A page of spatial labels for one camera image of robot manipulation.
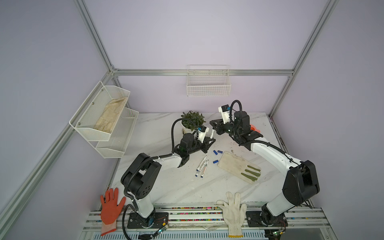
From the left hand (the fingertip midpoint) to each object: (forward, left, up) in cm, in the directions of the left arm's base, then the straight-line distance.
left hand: (213, 137), depth 85 cm
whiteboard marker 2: (-15, +9, -18) cm, 25 cm away
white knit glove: (-36, -10, -19) cm, 41 cm away
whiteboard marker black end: (0, +1, +4) cm, 4 cm away
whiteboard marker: (-7, +6, -17) cm, 20 cm away
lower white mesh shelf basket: (-2, +58, -7) cm, 59 cm away
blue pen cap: (+1, -3, -17) cm, 17 cm away
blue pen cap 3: (-6, -3, -18) cm, 19 cm away
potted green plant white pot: (+9, +15, -2) cm, 18 cm away
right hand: (+4, +2, +8) cm, 9 cm away
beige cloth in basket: (+3, +57, +11) cm, 58 cm away
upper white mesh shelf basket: (+4, +63, +11) cm, 64 cm away
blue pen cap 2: (+1, -7, -17) cm, 18 cm away
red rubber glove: (-34, +54, -18) cm, 67 cm away
